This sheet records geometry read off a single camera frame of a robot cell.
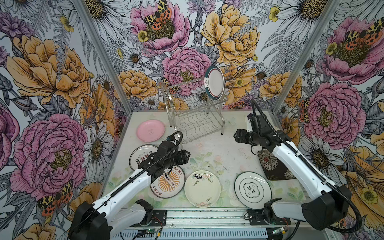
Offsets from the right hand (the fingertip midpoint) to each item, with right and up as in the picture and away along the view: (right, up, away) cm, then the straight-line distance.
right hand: (240, 140), depth 80 cm
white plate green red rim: (-12, +34, +12) cm, 38 cm away
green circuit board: (-44, -41, -8) cm, 61 cm away
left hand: (-29, -10, +2) cm, 31 cm away
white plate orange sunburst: (-38, -25, +5) cm, 46 cm away
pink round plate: (-56, +4, +29) cm, 63 cm away
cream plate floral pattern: (-20, -26, +3) cm, 33 cm away
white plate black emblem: (+8, -28, +3) cm, 29 cm away
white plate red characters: (-59, -10, +17) cm, 62 cm away
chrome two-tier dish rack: (-26, +14, -2) cm, 30 cm away
